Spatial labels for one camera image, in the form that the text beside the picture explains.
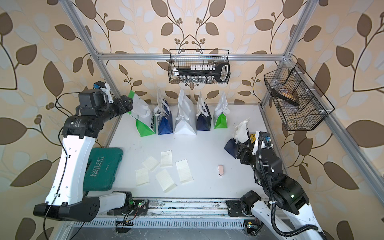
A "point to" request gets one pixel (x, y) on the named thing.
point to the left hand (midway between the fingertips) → (122, 100)
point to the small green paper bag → (221, 110)
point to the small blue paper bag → (164, 119)
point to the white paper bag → (185, 123)
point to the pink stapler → (220, 170)
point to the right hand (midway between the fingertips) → (244, 144)
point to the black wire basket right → (299, 109)
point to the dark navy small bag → (203, 116)
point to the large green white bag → (144, 114)
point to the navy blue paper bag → (231, 147)
